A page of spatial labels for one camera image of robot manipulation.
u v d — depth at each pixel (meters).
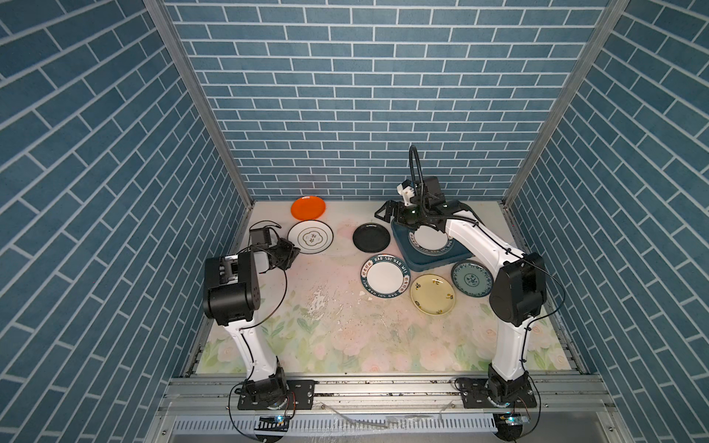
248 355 0.59
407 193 0.83
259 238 0.83
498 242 0.56
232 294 0.53
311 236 1.08
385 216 0.80
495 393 0.66
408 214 0.79
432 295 0.96
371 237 1.06
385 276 0.97
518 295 0.52
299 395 0.73
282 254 0.89
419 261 0.94
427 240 1.04
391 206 0.79
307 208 1.20
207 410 0.72
